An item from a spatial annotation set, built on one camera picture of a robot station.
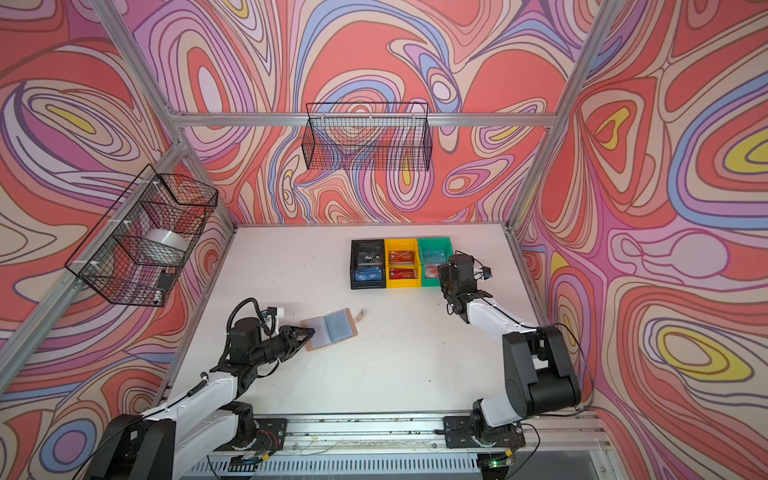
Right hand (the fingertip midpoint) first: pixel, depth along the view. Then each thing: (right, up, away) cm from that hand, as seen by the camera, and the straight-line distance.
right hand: (441, 270), depth 93 cm
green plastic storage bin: (0, +6, +15) cm, 16 cm away
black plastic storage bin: (-24, +2, +13) cm, 27 cm away
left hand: (-37, -17, -9) cm, 42 cm away
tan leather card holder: (-34, -18, -2) cm, 39 cm away
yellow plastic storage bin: (-12, +1, +14) cm, 18 cm away
